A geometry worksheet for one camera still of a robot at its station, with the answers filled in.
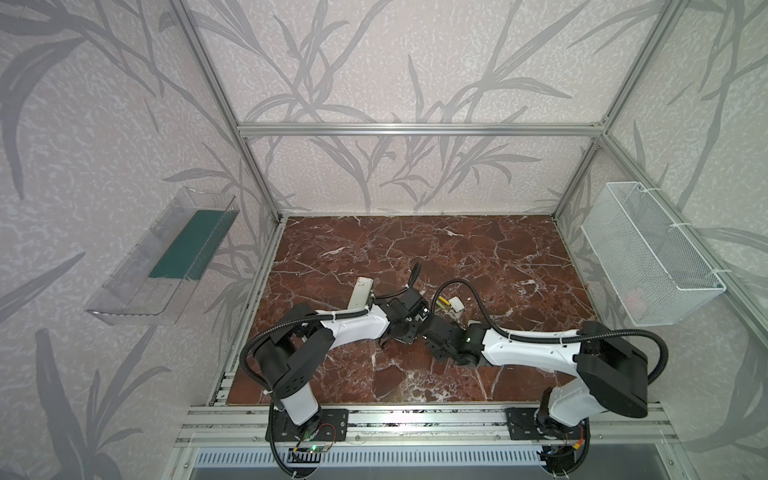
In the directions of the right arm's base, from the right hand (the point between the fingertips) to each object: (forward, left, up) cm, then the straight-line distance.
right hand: (435, 327), depth 87 cm
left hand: (+2, +7, -3) cm, 8 cm away
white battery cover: (+9, -8, -4) cm, 13 cm away
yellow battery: (+10, -4, -4) cm, 12 cm away
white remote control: (+13, +24, -4) cm, 28 cm away
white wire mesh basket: (-1, -45, +30) cm, 54 cm away
